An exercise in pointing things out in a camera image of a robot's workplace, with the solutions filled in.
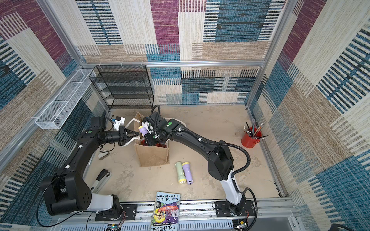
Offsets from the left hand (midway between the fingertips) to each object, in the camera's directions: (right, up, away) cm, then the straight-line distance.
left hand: (138, 134), depth 78 cm
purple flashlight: (+3, +2, 0) cm, 3 cm away
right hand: (+7, -5, +3) cm, 8 cm away
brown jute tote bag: (+3, -13, +9) cm, 17 cm away
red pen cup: (+63, -2, +8) cm, 64 cm away
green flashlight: (+23, -25, +2) cm, 34 cm away
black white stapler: (-22, -26, +3) cm, 34 cm away
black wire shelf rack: (-21, +33, +31) cm, 49 cm away
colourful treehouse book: (+16, -37, -7) cm, 41 cm away
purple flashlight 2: (+27, -22, +5) cm, 35 cm away
